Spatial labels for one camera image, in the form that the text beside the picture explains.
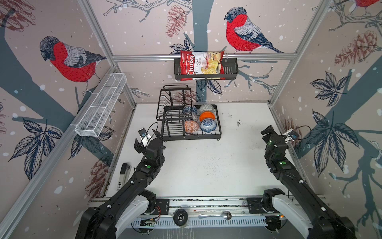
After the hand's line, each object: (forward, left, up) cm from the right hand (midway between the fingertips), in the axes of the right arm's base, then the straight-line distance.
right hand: (272, 129), depth 80 cm
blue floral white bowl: (+15, +34, -17) cm, 41 cm away
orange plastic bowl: (+21, +36, -12) cm, 43 cm away
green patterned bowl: (+29, +36, -14) cm, 48 cm away
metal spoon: (-38, +26, -21) cm, 51 cm away
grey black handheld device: (-22, +82, -16) cm, 86 cm away
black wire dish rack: (+3, +51, +2) cm, 51 cm away
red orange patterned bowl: (+13, +47, -17) cm, 52 cm away
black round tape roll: (-41, +48, -8) cm, 63 cm away
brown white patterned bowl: (+5, +45, +5) cm, 46 cm away
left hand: (-5, +68, +2) cm, 68 cm away
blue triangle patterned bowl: (+28, +48, -13) cm, 57 cm away
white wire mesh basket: (-6, +92, +12) cm, 93 cm away
